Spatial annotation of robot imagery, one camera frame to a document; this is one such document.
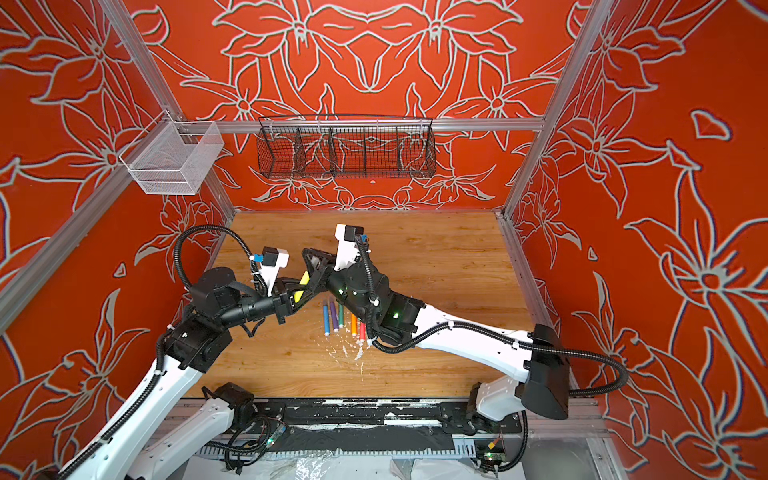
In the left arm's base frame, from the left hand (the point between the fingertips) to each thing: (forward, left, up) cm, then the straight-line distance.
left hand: (314, 282), depth 63 cm
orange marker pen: (+4, -6, -30) cm, 31 cm away
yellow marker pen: (-1, +1, +2) cm, 3 cm away
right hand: (+1, +3, +6) cm, 7 cm away
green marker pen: (+6, -2, -29) cm, 30 cm away
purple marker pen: (+6, 0, -30) cm, 30 cm away
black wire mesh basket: (+55, +7, -1) cm, 56 cm away
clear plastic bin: (+42, +54, +1) cm, 69 cm away
